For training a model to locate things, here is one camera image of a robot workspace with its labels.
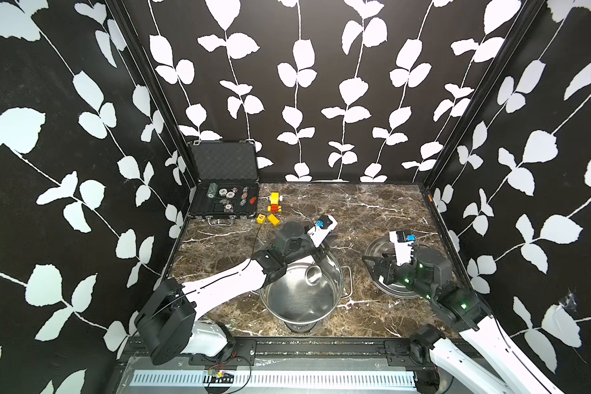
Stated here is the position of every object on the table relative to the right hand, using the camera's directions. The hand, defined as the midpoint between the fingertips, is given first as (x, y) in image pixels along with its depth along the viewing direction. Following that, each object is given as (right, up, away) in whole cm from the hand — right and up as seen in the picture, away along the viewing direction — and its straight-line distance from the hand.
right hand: (370, 252), depth 71 cm
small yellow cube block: (-38, +8, +33) cm, 51 cm away
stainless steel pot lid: (+10, -3, +27) cm, 29 cm away
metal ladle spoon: (-17, -10, +13) cm, 23 cm away
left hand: (-9, +6, +3) cm, 11 cm away
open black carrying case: (-56, +23, +44) cm, 75 cm away
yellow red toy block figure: (-33, +13, +38) cm, 52 cm away
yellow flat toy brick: (-33, +8, +36) cm, 50 cm away
